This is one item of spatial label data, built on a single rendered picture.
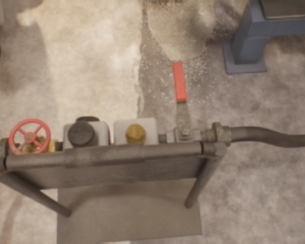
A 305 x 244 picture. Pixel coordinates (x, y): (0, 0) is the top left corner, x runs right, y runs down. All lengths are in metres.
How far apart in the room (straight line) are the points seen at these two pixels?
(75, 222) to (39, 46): 0.64
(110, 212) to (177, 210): 0.20
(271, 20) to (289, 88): 0.29
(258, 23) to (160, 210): 0.62
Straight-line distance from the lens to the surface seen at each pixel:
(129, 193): 1.09
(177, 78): 0.68
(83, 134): 0.62
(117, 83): 1.23
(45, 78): 1.29
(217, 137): 0.67
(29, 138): 0.64
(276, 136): 0.75
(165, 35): 1.33
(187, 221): 1.08
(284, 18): 1.12
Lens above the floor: 1.08
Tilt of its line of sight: 68 degrees down
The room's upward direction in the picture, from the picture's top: straight up
